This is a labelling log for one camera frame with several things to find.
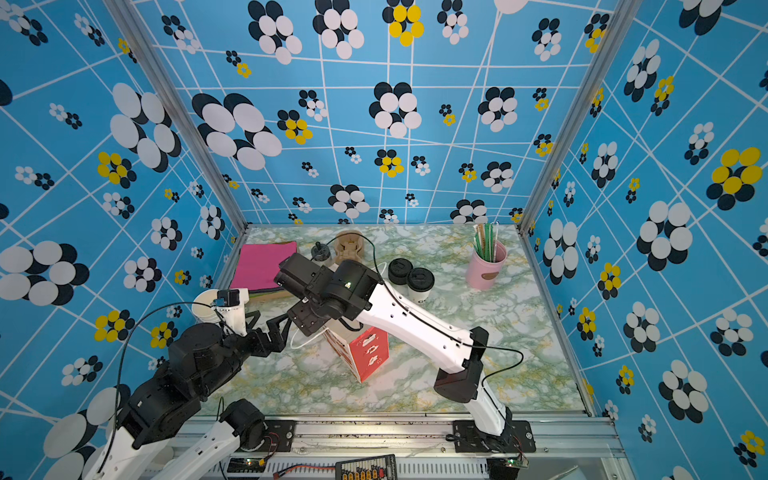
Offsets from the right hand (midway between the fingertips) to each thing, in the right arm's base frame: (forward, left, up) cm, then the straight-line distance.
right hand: (314, 307), depth 67 cm
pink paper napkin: (+36, +35, -30) cm, 58 cm away
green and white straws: (+31, -47, -13) cm, 58 cm away
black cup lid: (+19, -26, -17) cm, 36 cm away
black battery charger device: (-27, -15, -27) cm, 41 cm away
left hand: (-2, +8, 0) cm, 8 cm away
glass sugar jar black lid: (+30, +7, -16) cm, 35 cm away
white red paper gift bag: (-5, -10, -13) cm, 18 cm away
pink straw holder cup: (+23, -46, -20) cm, 55 cm away
